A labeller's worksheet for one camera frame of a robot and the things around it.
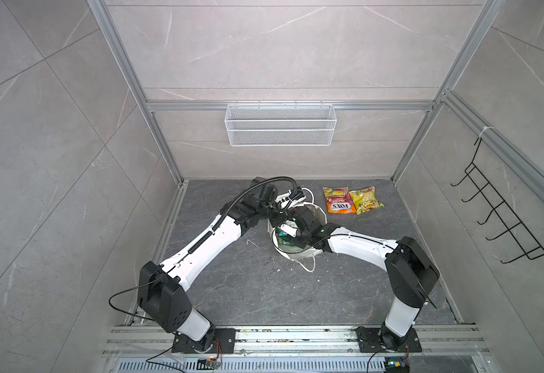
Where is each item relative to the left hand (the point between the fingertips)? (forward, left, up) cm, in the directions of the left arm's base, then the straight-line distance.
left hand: (293, 202), depth 77 cm
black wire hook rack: (-23, -59, +7) cm, 64 cm away
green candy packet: (-3, +3, -18) cm, 19 cm away
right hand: (+1, -2, -18) cm, 18 cm away
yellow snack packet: (+18, -36, -22) cm, 46 cm away
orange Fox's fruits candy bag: (+19, -24, -23) cm, 39 cm away
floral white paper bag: (-14, -3, -13) cm, 19 cm away
